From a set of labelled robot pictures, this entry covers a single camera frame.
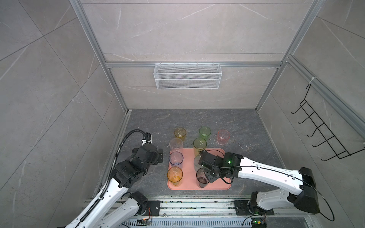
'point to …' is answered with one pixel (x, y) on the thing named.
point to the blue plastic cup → (176, 158)
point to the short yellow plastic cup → (180, 132)
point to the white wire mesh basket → (186, 76)
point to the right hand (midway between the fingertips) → (208, 172)
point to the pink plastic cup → (223, 137)
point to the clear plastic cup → (176, 144)
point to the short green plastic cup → (205, 132)
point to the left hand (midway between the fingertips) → (152, 147)
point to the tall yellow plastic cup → (175, 175)
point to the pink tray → (189, 180)
